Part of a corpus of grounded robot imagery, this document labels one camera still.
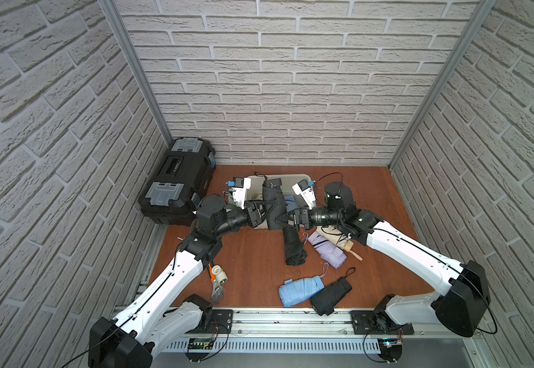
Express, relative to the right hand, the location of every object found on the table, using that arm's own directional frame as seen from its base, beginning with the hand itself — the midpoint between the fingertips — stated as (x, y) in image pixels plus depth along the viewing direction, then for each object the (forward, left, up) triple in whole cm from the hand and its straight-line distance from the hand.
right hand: (285, 218), depth 70 cm
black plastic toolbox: (+29, +39, -7) cm, 49 cm away
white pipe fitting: (-9, +24, -23) cm, 34 cm away
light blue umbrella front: (-16, -3, -23) cm, 28 cm away
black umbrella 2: (-3, -4, -20) cm, 20 cm away
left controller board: (-28, +30, -28) cm, 50 cm away
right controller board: (-34, -31, -26) cm, 53 cm away
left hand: (+2, +2, +6) cm, 7 cm away
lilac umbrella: (-2, -17, -23) cm, 29 cm away
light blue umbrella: (+3, -2, +4) cm, 5 cm away
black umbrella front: (-19, -13, -23) cm, 33 cm away
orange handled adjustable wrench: (-13, +25, -25) cm, 38 cm away
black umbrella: (+4, +4, +8) cm, 10 cm away
